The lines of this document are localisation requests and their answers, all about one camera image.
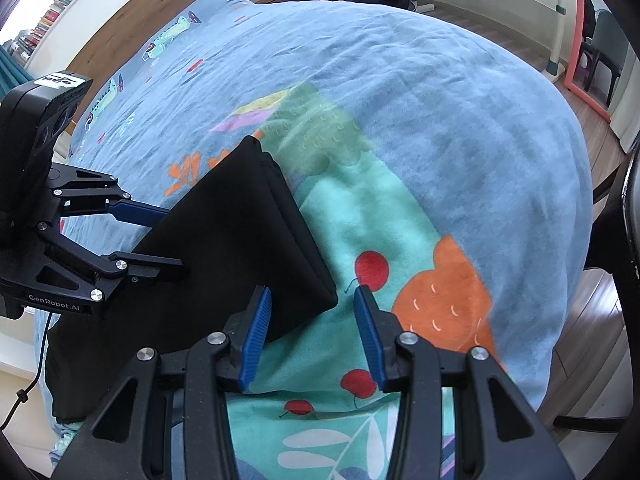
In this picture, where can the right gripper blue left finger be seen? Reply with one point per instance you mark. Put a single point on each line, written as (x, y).
(246, 332)

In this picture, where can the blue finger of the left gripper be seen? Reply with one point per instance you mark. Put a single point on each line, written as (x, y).
(132, 265)
(139, 214)

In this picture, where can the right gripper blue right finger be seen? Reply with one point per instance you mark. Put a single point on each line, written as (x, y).
(378, 330)

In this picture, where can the black pants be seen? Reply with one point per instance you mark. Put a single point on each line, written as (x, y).
(238, 228)

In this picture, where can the wooden headboard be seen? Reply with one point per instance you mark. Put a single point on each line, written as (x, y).
(117, 41)

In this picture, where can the blue patterned bed sheet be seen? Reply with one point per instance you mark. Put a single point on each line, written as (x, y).
(429, 164)

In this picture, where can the teal curtain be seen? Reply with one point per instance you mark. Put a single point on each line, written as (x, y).
(11, 74)

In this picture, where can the row of books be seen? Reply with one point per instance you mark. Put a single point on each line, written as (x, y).
(27, 24)

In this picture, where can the black office chair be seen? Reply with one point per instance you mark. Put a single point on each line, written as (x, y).
(614, 248)

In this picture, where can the white clothes rack pole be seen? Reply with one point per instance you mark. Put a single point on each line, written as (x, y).
(554, 68)

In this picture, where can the pink framed standing mirror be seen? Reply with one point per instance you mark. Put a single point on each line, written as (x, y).
(584, 59)

